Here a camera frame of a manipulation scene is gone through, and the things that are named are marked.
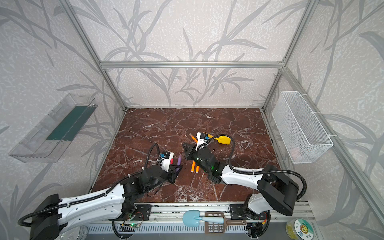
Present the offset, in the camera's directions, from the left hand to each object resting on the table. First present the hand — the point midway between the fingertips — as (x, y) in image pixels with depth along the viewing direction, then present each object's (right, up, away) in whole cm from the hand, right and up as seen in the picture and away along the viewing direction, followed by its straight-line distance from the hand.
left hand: (184, 163), depth 76 cm
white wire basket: (+51, +16, -15) cm, 55 cm away
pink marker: (-5, +3, -7) cm, 9 cm away
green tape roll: (+51, -24, -13) cm, 58 cm away
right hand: (-1, +12, +1) cm, 12 cm away
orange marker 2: (+4, -6, +13) cm, 15 cm away
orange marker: (+3, +10, +26) cm, 28 cm away
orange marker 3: (+6, -7, +13) cm, 16 cm away
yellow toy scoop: (+24, +9, +24) cm, 35 cm away
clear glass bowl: (-44, -27, -11) cm, 53 cm away
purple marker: (-2, +2, -1) cm, 3 cm away
